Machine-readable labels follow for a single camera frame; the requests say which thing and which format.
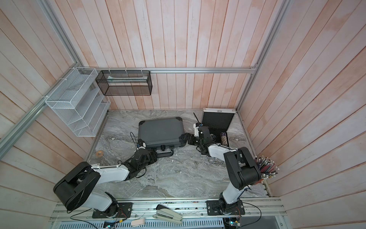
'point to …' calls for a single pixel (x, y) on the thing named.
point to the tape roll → (99, 153)
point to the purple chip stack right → (223, 137)
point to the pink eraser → (138, 222)
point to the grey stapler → (167, 213)
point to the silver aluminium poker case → (218, 120)
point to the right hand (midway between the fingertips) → (186, 136)
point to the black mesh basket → (125, 82)
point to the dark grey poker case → (163, 133)
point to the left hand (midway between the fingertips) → (154, 156)
